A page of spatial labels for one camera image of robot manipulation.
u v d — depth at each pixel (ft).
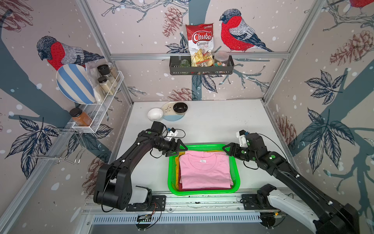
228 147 2.40
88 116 2.15
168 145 2.38
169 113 3.73
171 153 2.35
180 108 3.66
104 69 2.61
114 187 1.35
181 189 2.34
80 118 2.01
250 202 2.38
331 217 1.27
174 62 3.09
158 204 2.40
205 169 2.63
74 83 2.19
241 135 2.38
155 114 3.54
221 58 2.70
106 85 2.50
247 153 2.13
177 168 2.73
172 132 2.59
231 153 2.29
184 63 3.03
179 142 2.39
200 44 2.66
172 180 2.40
